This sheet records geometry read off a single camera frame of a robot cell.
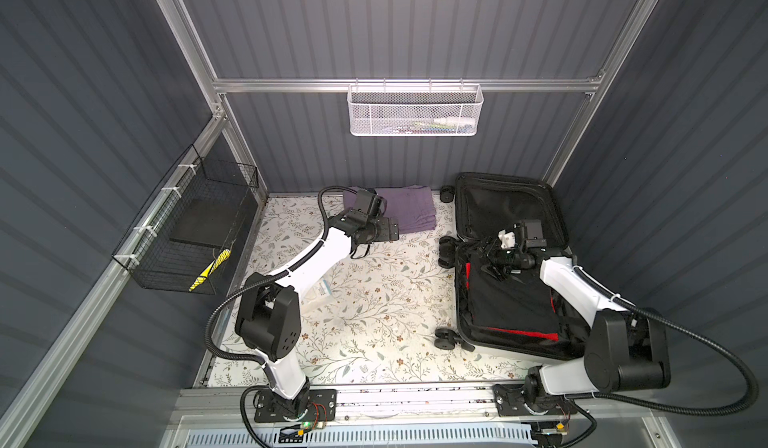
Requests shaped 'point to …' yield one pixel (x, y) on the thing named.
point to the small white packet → (327, 287)
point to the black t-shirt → (520, 301)
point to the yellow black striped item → (209, 269)
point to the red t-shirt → (520, 303)
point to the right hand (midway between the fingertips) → (477, 258)
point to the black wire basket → (180, 241)
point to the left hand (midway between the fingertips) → (383, 227)
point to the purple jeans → (413, 205)
